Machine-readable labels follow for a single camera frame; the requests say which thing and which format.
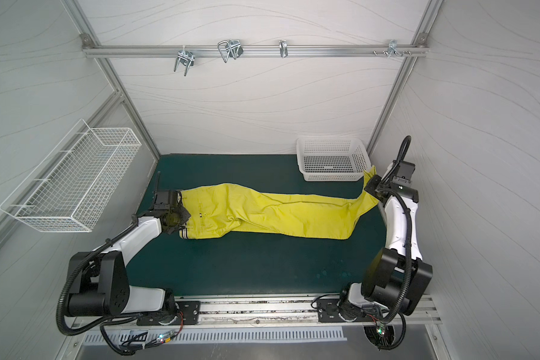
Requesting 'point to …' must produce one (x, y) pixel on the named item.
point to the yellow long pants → (213, 211)
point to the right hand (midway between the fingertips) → (375, 183)
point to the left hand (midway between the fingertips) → (185, 216)
